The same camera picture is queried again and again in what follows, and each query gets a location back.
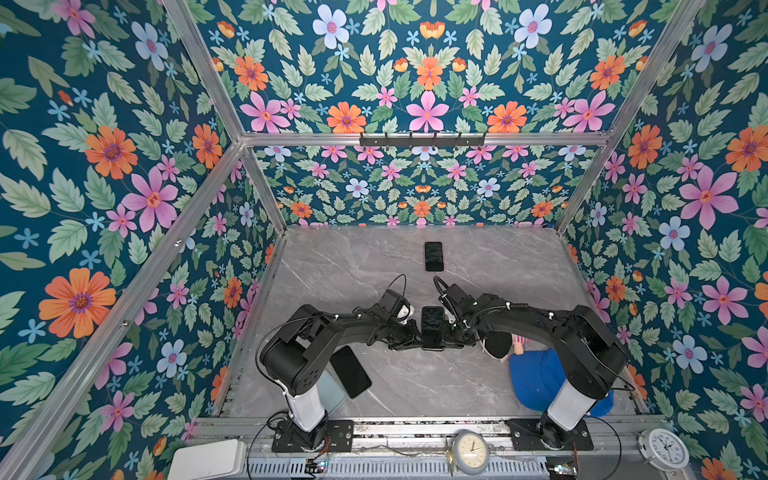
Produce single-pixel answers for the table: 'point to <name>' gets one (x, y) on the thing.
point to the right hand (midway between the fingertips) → (438, 345)
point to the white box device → (214, 459)
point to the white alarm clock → (663, 449)
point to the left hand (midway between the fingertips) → (432, 339)
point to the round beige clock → (470, 452)
